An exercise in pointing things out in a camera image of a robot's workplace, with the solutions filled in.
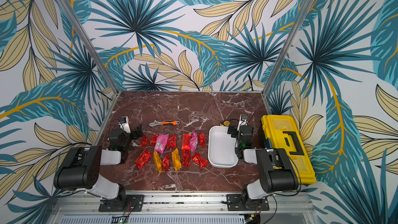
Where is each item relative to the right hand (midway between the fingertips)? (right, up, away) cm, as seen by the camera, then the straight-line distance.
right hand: (240, 123), depth 93 cm
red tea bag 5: (-23, -9, -1) cm, 25 cm away
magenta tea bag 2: (-28, -10, -3) cm, 30 cm away
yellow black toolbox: (+18, -4, -13) cm, 23 cm away
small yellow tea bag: (-46, -19, -12) cm, 51 cm away
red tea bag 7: (-32, -18, -9) cm, 38 cm away
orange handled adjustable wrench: (-53, -1, +8) cm, 53 cm away
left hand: (-64, -1, 0) cm, 64 cm away
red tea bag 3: (-41, -10, -3) cm, 42 cm away
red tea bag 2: (-52, -9, -1) cm, 53 cm away
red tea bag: (-58, -10, -1) cm, 59 cm away
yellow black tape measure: (-8, -1, +6) cm, 10 cm away
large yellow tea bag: (-37, -18, -11) cm, 42 cm away
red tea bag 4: (-33, -11, 0) cm, 34 cm away
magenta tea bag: (-47, -11, -3) cm, 48 cm away
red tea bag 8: (-25, -19, -7) cm, 32 cm away
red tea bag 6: (-56, -19, -8) cm, 59 cm away
